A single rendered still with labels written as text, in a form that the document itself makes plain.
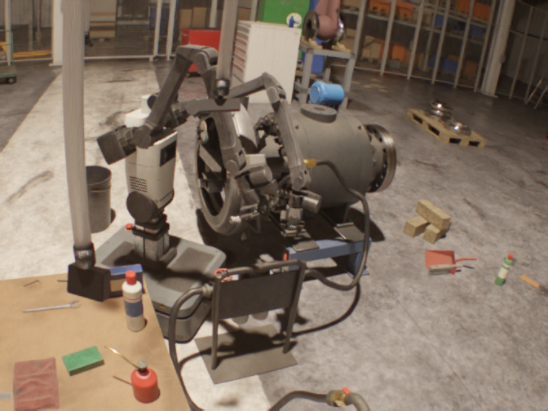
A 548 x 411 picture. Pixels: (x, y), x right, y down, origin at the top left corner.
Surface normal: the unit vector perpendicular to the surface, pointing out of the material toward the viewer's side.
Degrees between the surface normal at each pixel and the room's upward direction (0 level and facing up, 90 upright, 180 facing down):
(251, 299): 90
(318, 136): 41
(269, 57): 90
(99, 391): 0
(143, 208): 90
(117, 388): 0
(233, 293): 90
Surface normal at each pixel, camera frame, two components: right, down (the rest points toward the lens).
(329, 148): 0.40, -0.13
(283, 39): 0.31, 0.49
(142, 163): -0.28, 0.43
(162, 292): 0.12, -0.87
